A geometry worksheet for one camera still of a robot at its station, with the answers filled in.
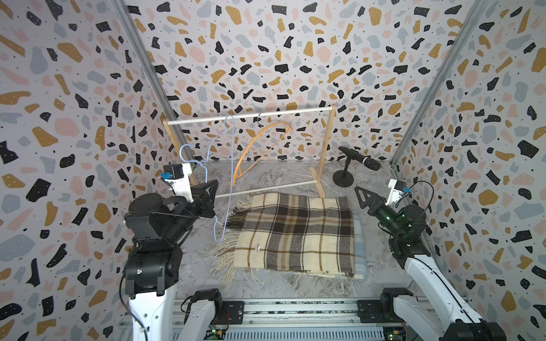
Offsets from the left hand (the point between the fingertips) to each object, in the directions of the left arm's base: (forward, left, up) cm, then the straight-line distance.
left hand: (218, 182), depth 57 cm
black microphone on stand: (+37, -49, -42) cm, 75 cm away
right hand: (+8, -44, -15) cm, 47 cm away
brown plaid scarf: (+5, -19, -41) cm, 45 cm away
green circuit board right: (-30, -54, -44) cm, 76 cm away
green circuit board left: (-30, +6, -43) cm, 53 cm away
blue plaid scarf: (-7, -48, -43) cm, 65 cm away
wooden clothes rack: (+36, -38, -43) cm, 68 cm away
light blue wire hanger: (+54, +27, -40) cm, 72 cm away
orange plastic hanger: (+18, -1, -16) cm, 24 cm away
